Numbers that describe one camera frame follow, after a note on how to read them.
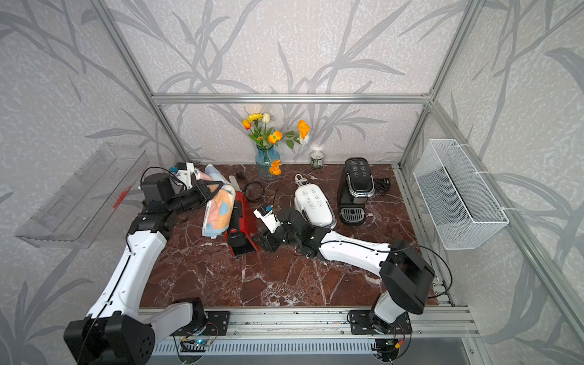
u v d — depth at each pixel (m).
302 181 1.10
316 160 1.16
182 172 0.68
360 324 0.73
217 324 0.73
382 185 1.08
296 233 0.61
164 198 0.56
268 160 1.05
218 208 0.72
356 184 0.83
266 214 0.67
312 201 0.77
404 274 0.43
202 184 0.66
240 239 0.76
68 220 0.63
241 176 1.14
